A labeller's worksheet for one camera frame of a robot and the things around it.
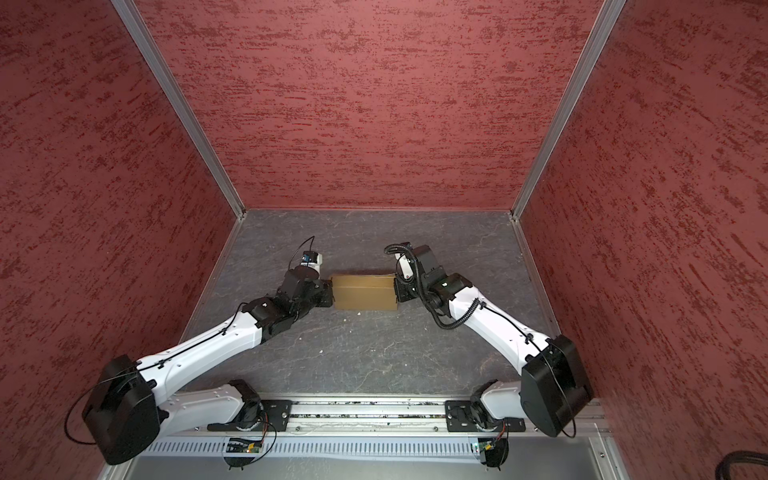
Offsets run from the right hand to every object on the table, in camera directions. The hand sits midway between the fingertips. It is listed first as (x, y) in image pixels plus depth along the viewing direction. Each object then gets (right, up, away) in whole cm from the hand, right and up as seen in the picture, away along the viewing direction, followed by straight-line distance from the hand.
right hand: (395, 289), depth 83 cm
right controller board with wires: (+25, -38, -11) cm, 46 cm away
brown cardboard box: (-9, -1, 0) cm, 9 cm away
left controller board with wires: (-39, -37, -10) cm, 55 cm away
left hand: (-19, 0, +1) cm, 19 cm away
